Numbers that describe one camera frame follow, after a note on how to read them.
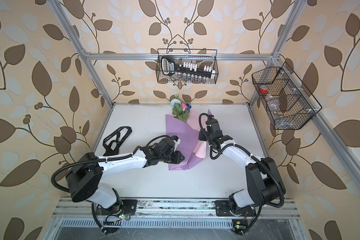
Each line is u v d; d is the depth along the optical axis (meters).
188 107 1.15
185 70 0.84
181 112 1.12
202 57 0.91
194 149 0.95
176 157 0.74
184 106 1.09
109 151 0.94
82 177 0.44
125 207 0.74
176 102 1.11
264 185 0.43
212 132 0.68
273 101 0.70
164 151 0.66
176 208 0.75
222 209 0.73
